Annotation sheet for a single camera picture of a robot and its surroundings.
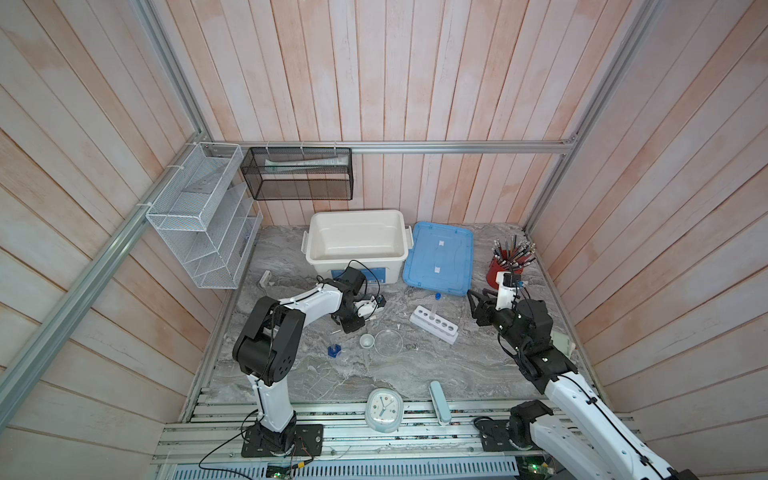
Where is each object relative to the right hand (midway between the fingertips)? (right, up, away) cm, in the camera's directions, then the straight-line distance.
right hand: (476, 290), depth 79 cm
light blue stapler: (-10, -29, -3) cm, 31 cm away
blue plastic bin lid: (-2, +8, +32) cm, 33 cm away
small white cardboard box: (-66, +2, +25) cm, 71 cm away
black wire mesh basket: (-55, +40, +29) cm, 74 cm away
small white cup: (-30, -16, +10) cm, 35 cm away
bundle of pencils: (+17, +9, +14) cm, 24 cm away
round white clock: (-25, -31, -3) cm, 40 cm away
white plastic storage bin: (-28, +15, +35) cm, 47 cm away
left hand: (-34, -13, +15) cm, 40 cm away
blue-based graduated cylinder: (-40, -20, +9) cm, 46 cm away
